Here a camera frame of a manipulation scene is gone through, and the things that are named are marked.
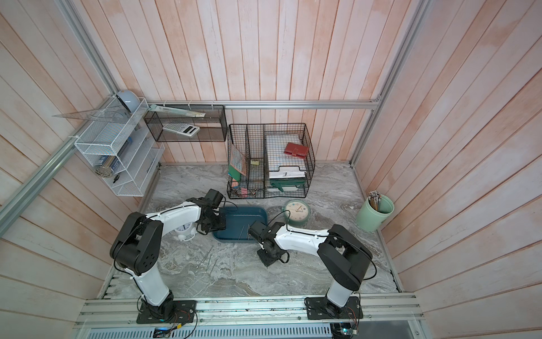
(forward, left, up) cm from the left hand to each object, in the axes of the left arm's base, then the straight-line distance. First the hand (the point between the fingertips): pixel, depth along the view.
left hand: (221, 229), depth 94 cm
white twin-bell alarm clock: (-2, +15, 0) cm, 15 cm away
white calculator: (+38, +18, +26) cm, 50 cm away
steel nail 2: (-17, +1, 0) cm, 17 cm away
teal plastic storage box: (0, -8, +7) cm, 11 cm away
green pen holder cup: (+1, -65, +14) cm, 66 cm away
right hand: (-12, -22, -1) cm, 26 cm away
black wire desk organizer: (+32, -11, 0) cm, 33 cm away
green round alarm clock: (+8, -35, +2) cm, 36 cm away
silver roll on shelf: (+9, +39, +30) cm, 50 cm away
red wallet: (+29, -35, +22) cm, 50 cm away
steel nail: (-13, +5, 0) cm, 14 cm away
